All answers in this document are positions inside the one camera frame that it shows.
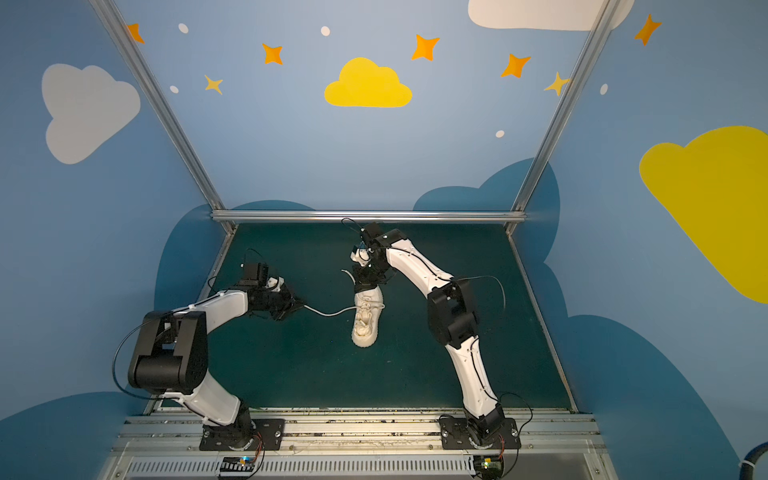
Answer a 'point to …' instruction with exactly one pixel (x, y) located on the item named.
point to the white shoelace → (328, 315)
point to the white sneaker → (368, 307)
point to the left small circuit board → (238, 464)
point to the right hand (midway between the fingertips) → (357, 287)
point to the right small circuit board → (488, 466)
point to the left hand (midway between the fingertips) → (306, 300)
